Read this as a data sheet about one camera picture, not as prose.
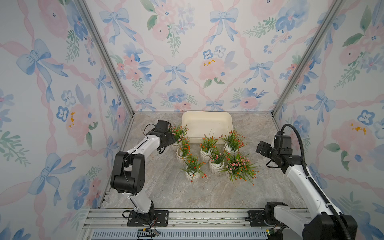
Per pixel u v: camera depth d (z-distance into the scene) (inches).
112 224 28.8
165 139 32.1
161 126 30.7
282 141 24.2
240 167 29.5
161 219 29.3
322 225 15.0
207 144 34.6
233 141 34.4
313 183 18.5
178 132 35.1
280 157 23.3
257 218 28.8
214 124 44.8
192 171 32.2
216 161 32.3
